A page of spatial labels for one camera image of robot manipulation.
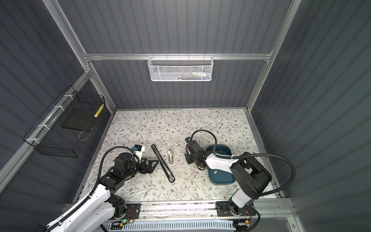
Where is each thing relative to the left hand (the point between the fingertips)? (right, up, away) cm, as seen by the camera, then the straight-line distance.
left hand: (152, 160), depth 81 cm
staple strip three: (+36, -9, +6) cm, 38 cm away
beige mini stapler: (+9, 0, +11) cm, 14 cm away
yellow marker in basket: (-31, +28, +1) cm, 42 cm away
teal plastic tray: (+39, -10, +2) cm, 40 cm away
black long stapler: (+10, -10, +2) cm, 15 cm away
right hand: (+21, +1, +11) cm, 24 cm away
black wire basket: (-44, +17, -9) cm, 48 cm away
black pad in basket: (-39, +23, -3) cm, 45 cm away
